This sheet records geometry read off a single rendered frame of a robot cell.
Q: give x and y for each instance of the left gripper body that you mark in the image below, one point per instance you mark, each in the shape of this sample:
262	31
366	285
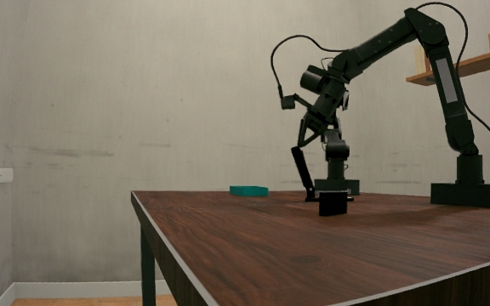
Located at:
322	107

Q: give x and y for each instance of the teal shallow tray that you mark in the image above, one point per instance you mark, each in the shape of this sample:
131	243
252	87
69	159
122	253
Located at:
236	190

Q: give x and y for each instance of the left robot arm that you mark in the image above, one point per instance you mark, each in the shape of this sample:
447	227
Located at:
351	63

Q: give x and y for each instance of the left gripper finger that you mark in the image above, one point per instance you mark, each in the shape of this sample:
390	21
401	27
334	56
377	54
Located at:
313	122
315	130

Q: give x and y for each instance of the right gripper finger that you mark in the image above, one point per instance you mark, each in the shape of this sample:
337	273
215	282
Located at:
346	97

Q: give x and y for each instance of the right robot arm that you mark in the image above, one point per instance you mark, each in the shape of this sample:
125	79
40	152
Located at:
337	153

